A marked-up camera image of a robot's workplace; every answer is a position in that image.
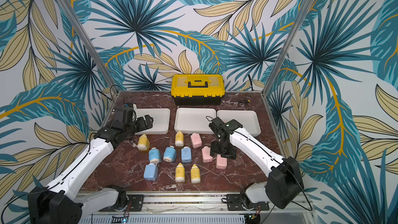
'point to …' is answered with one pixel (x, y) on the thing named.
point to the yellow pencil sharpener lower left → (180, 173)
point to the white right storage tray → (249, 119)
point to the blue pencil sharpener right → (186, 154)
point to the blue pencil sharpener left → (154, 155)
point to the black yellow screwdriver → (247, 101)
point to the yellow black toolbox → (198, 89)
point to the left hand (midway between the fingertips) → (145, 123)
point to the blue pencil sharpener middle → (170, 154)
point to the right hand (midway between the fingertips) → (219, 156)
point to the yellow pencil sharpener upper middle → (179, 139)
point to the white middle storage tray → (194, 120)
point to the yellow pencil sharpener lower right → (195, 174)
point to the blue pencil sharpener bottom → (151, 172)
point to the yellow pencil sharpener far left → (143, 143)
